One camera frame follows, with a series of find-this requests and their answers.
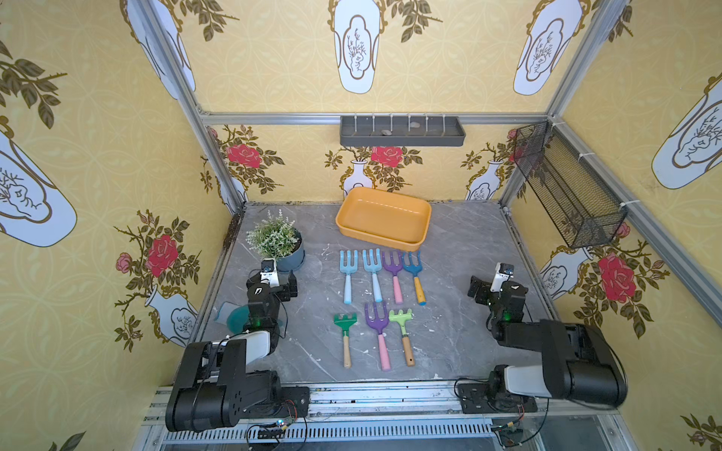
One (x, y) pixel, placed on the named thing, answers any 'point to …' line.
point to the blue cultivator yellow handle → (415, 270)
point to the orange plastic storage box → (385, 218)
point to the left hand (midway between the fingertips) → (278, 271)
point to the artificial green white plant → (273, 238)
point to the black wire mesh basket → (569, 193)
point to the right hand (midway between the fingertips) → (487, 278)
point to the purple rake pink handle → (394, 269)
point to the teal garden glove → (236, 317)
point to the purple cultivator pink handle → (379, 324)
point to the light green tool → (401, 318)
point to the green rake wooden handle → (345, 323)
